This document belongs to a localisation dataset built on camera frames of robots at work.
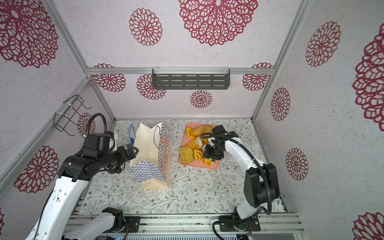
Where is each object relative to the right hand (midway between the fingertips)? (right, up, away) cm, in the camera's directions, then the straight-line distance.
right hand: (206, 154), depth 86 cm
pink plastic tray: (-12, +8, +22) cm, 27 cm away
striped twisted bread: (-9, +5, +14) cm, 18 cm away
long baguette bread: (-5, +14, +20) cm, 25 cm away
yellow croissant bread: (-12, +15, +24) cm, 31 cm away
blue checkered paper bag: (-26, 0, -20) cm, 33 cm away
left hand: (-37, +1, -16) cm, 41 cm away
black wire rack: (-73, +19, -13) cm, 76 cm away
